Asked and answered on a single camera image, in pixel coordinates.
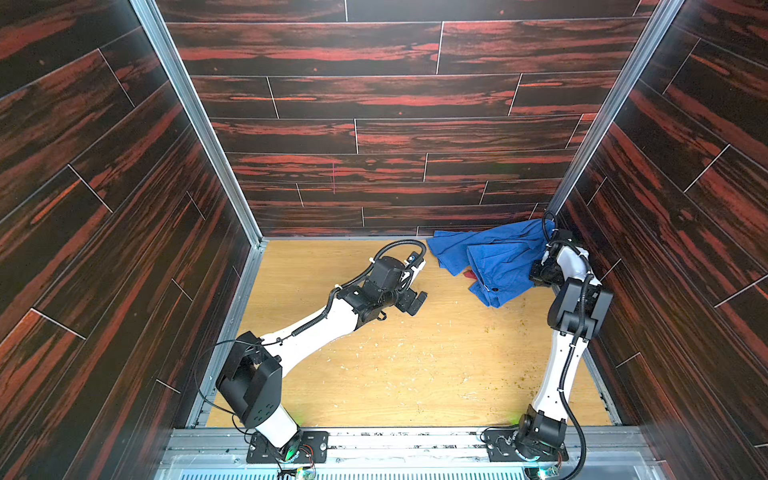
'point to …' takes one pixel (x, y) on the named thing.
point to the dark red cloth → (470, 274)
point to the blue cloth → (503, 258)
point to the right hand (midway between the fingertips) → (547, 281)
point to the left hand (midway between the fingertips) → (415, 283)
